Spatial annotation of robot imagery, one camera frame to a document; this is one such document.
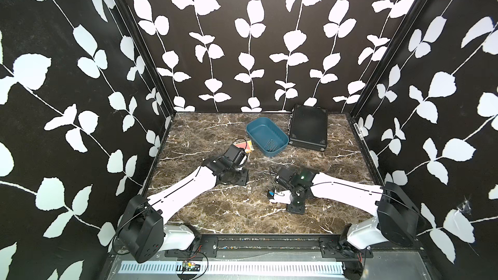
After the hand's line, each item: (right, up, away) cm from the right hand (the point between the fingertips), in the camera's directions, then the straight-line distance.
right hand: (290, 203), depth 81 cm
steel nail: (-6, +22, +23) cm, 33 cm away
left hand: (-19, +12, +1) cm, 22 cm away
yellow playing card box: (-20, +22, +23) cm, 38 cm away
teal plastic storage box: (-7, +27, +26) cm, 38 cm away
